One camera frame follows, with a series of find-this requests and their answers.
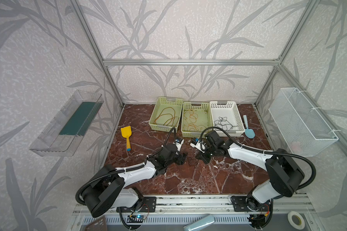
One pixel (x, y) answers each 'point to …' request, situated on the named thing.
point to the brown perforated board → (98, 224)
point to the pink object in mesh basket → (296, 147)
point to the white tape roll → (290, 215)
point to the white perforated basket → (225, 114)
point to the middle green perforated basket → (203, 109)
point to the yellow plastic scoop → (126, 132)
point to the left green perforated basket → (161, 103)
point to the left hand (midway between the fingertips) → (184, 147)
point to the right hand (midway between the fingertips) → (196, 152)
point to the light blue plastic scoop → (248, 133)
